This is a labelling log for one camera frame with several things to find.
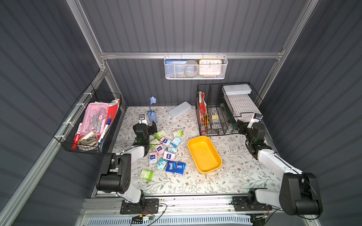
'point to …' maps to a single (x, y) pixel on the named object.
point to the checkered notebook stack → (241, 103)
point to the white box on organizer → (236, 89)
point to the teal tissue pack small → (172, 149)
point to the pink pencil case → (95, 118)
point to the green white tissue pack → (178, 133)
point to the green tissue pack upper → (160, 134)
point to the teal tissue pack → (161, 164)
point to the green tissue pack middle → (154, 140)
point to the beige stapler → (90, 139)
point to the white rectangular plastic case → (180, 109)
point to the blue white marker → (109, 120)
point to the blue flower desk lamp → (152, 116)
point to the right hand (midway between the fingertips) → (250, 121)
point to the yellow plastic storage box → (203, 155)
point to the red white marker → (77, 138)
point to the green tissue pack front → (146, 174)
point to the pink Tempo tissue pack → (152, 157)
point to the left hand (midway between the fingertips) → (147, 122)
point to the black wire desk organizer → (220, 107)
